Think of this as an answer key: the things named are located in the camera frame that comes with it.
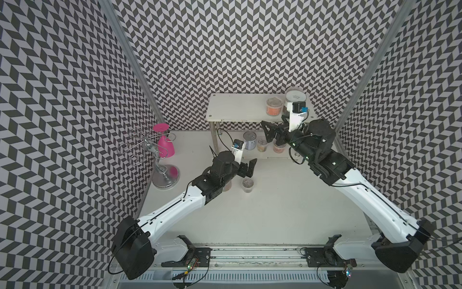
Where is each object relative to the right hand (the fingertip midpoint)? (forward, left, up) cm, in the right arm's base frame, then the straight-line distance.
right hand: (273, 122), depth 64 cm
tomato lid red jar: (-4, +19, -41) cm, 46 cm away
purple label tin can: (+16, +7, -28) cm, 33 cm away
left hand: (-3, +10, -18) cm, 20 cm away
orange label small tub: (+14, +1, -30) cm, 33 cm away
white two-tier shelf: (+19, +7, -9) cm, 22 cm away
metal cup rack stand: (+2, +54, -41) cm, 68 cm away
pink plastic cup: (+11, +51, -28) cm, 60 cm away
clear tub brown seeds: (-6, +9, -37) cm, 38 cm away
